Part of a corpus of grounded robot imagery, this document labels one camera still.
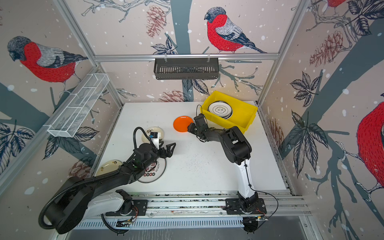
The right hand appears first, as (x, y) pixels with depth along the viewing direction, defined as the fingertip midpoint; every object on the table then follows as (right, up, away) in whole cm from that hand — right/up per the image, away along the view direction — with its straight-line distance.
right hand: (190, 126), depth 104 cm
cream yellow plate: (-48, -23, -18) cm, 56 cm away
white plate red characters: (-20, -25, -19) cm, 38 cm away
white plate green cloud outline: (+24, +13, +8) cm, 28 cm away
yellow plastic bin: (+39, +9, +4) cm, 40 cm away
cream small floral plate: (-27, -3, -1) cm, 27 cm away
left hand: (-9, -7, -20) cm, 23 cm away
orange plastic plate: (-7, +2, +3) cm, 8 cm away
